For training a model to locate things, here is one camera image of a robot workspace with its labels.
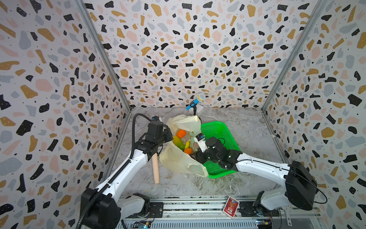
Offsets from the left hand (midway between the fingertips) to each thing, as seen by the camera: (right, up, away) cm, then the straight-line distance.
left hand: (171, 129), depth 80 cm
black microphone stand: (+14, +13, +23) cm, 30 cm away
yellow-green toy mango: (+3, -10, +15) cm, 19 cm away
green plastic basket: (+31, -2, +19) cm, 36 cm away
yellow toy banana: (+9, -11, +15) cm, 21 cm away
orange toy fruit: (+4, -4, +20) cm, 20 cm away
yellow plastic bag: (+1, -16, +1) cm, 16 cm away
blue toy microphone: (+17, +20, +13) cm, 29 cm away
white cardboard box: (+18, +14, +38) cm, 44 cm away
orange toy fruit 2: (+9, -14, +10) cm, 20 cm away
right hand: (+12, -12, -1) cm, 16 cm away
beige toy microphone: (-10, -24, +6) cm, 26 cm away
